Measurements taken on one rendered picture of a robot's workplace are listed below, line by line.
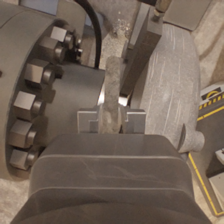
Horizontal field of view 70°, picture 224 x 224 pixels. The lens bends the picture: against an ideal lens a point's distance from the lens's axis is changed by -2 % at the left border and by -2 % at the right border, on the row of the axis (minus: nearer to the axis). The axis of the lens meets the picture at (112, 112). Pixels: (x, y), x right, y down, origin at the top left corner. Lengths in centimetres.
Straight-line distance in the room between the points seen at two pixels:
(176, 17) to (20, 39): 34
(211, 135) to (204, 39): 64
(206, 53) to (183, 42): 98
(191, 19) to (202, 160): 96
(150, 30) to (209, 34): 107
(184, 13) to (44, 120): 44
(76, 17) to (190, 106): 78
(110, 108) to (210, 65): 125
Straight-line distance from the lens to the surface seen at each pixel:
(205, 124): 110
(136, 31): 59
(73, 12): 97
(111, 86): 15
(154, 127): 28
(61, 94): 49
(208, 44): 135
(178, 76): 31
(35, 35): 45
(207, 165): 128
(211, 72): 139
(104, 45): 119
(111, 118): 16
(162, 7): 31
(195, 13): 43
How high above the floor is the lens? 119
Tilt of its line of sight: 69 degrees down
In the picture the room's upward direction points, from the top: 178 degrees counter-clockwise
